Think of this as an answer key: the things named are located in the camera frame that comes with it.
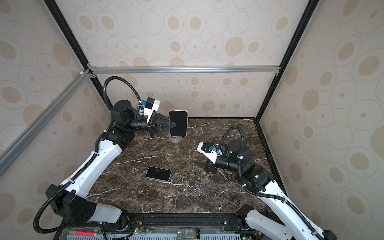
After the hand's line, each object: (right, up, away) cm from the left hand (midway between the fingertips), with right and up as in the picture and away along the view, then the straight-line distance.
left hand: (175, 126), depth 57 cm
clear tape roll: (-7, -8, +49) cm, 50 cm away
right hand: (+9, -11, +6) cm, 16 cm away
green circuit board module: (+7, -49, +11) cm, 51 cm away
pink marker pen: (-44, -49, +12) cm, 67 cm away
